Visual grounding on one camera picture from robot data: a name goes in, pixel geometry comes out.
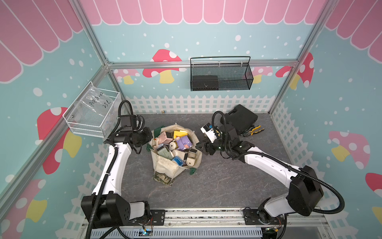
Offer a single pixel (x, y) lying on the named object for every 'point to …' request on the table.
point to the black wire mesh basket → (220, 73)
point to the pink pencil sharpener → (165, 137)
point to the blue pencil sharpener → (178, 161)
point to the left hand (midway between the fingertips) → (152, 137)
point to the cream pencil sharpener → (191, 158)
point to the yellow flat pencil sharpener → (179, 133)
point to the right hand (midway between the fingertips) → (199, 143)
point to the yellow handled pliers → (250, 131)
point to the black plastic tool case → (240, 118)
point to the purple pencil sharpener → (184, 143)
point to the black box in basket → (205, 83)
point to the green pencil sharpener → (164, 151)
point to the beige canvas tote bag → (166, 170)
